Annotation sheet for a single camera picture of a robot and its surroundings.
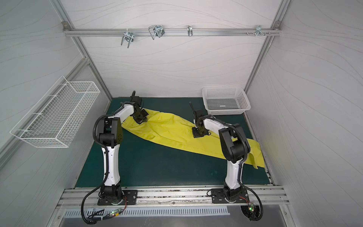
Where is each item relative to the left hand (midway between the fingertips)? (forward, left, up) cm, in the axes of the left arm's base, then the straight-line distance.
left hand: (148, 118), depth 106 cm
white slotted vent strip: (-58, +17, -4) cm, 61 cm away
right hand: (-12, -37, 0) cm, 39 cm away
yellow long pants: (-12, -25, 0) cm, 27 cm away
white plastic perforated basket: (+20, -62, 0) cm, 65 cm away
